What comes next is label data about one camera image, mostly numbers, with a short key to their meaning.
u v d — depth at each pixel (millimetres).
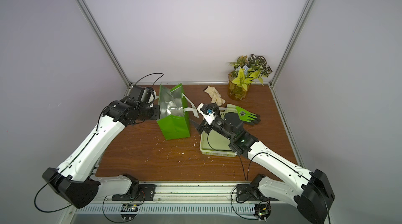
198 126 601
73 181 374
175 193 751
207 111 555
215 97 1101
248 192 723
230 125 518
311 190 382
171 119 765
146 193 730
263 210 696
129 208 716
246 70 919
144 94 560
